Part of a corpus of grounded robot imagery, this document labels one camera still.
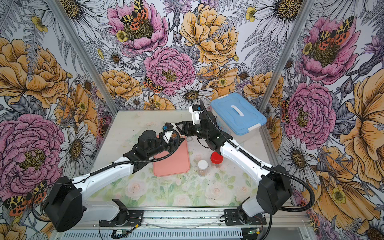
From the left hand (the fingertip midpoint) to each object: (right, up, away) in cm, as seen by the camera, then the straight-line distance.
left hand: (179, 139), depth 79 cm
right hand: (0, +6, -3) cm, 7 cm away
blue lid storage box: (+35, +12, +15) cm, 40 cm away
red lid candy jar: (+20, -12, +6) cm, 24 cm away
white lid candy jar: (+12, -14, 0) cm, 18 cm away
